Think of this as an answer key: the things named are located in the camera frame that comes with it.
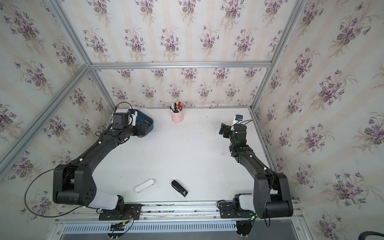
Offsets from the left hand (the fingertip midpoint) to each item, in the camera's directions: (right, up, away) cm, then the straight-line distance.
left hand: (141, 127), depth 88 cm
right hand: (+54, +1, -1) cm, 54 cm away
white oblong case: (+6, -31, -10) cm, 33 cm away
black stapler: (+23, -32, -10) cm, 40 cm away
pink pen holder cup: (+20, +6, +19) cm, 28 cm away
